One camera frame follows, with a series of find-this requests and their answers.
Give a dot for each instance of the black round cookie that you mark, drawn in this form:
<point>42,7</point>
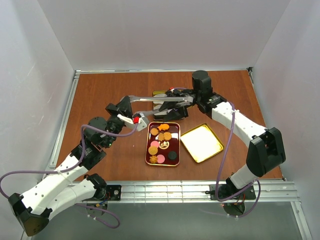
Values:
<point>172,155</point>

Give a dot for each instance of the white paper cup back-left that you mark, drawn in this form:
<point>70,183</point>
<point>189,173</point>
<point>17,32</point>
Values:
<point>160,95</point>

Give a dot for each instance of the white paper cup front-left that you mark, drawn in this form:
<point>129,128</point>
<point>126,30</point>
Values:
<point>157,112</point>

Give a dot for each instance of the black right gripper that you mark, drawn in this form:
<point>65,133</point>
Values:
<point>186,100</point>

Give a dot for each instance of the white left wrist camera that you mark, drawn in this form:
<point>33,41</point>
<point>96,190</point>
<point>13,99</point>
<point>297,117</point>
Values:
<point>138,122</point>

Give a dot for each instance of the aluminium frame rail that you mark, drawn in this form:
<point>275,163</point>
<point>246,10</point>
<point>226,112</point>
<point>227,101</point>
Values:
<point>60,136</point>
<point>250,74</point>
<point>167,192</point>

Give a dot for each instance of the metal serving tongs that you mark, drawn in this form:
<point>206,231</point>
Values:
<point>166,103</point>

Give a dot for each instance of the dark red serving tray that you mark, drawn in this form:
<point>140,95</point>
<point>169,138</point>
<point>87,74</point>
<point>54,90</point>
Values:
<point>164,146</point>

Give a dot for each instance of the orange swirl cookie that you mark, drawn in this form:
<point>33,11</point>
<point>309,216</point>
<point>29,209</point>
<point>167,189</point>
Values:
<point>153,159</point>

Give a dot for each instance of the gold tin lid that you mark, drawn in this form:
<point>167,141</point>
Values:
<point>202,143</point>

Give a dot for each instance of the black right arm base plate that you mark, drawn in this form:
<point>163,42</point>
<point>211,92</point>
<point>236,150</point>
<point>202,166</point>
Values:
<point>224,192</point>

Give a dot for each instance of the aluminium left frame rail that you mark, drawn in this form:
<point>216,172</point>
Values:
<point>60,136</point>

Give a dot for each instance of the orange shell-shaped cookie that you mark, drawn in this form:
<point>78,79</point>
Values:
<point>154,131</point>

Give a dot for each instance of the aluminium right frame rail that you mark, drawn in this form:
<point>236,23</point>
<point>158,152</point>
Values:
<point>250,74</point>

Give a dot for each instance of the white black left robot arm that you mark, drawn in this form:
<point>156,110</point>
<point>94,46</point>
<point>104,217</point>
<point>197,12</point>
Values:
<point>36,207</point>

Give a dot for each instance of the gold square cookie tin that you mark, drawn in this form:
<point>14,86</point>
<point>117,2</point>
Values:
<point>160,116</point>

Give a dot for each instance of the round waffle sandwich cookie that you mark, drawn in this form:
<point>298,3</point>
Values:
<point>167,136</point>

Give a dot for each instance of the pink round cookie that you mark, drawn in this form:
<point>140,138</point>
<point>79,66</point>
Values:
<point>160,158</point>
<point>155,143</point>

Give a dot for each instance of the orange flower cookie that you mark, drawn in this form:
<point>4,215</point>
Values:
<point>161,137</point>

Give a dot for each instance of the pink round cookie lower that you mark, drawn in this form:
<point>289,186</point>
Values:
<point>160,158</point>

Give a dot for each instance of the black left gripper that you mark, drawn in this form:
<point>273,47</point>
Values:
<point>116,110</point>

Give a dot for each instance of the aluminium front frame rail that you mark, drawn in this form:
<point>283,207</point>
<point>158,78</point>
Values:
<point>167,192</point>

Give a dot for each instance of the orange fish-shaped cookie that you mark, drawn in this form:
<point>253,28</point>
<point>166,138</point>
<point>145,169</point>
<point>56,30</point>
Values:
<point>163,127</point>

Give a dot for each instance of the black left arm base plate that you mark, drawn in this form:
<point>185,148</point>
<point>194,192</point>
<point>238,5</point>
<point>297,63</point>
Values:
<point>112,193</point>

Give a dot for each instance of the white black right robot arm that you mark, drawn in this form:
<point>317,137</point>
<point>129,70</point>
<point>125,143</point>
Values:
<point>265,145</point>

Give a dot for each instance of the pink round cookie upper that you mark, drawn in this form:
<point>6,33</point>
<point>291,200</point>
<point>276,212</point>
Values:
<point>155,143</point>

